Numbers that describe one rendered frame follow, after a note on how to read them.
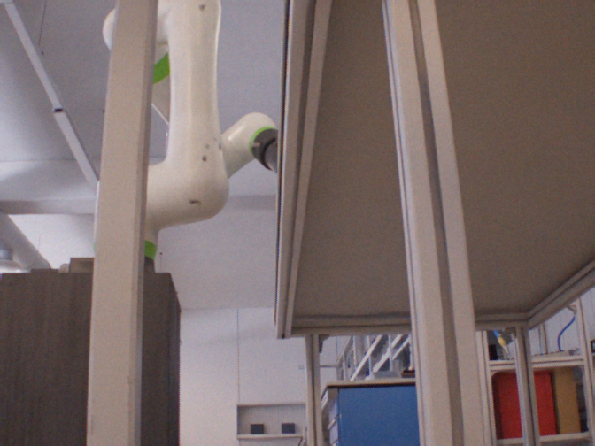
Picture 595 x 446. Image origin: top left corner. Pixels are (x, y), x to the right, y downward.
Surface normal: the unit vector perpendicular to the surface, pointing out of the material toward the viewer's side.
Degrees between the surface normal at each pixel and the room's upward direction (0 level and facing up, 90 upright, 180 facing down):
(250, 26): 180
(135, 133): 90
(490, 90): 180
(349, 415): 90
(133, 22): 90
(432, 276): 90
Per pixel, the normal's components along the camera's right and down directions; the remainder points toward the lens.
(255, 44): 0.04, 0.93
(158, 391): 0.08, -0.36
